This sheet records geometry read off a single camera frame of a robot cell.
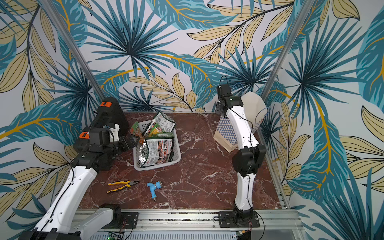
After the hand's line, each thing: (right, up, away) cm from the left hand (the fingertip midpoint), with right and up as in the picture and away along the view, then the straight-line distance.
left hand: (133, 142), depth 75 cm
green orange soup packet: (-7, +6, +22) cm, 24 cm away
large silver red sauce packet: (+10, -5, +6) cm, 12 cm away
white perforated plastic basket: (-4, +9, +25) cm, 27 cm away
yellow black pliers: (-6, -24, +9) cm, 26 cm away
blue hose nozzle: (+11, -24, +6) cm, 27 cm away
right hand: (+49, +18, +12) cm, 54 cm away
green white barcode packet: (+12, +10, +20) cm, 25 cm away
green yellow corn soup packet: (+6, +7, +21) cm, 23 cm away
